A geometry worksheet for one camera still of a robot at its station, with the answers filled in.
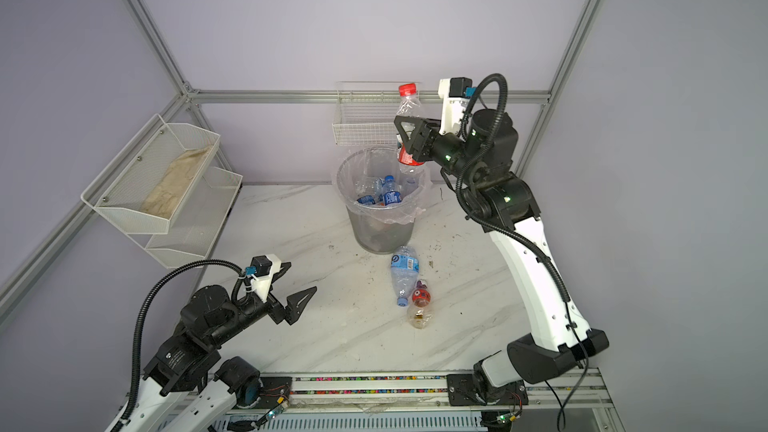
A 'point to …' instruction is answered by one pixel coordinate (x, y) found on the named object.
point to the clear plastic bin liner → (376, 161)
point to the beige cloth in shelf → (168, 196)
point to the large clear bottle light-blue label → (404, 269)
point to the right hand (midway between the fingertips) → (399, 118)
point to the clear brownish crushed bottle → (419, 317)
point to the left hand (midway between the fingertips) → (300, 278)
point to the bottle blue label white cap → (366, 199)
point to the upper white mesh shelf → (152, 182)
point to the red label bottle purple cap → (421, 295)
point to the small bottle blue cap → (390, 193)
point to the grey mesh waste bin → (381, 229)
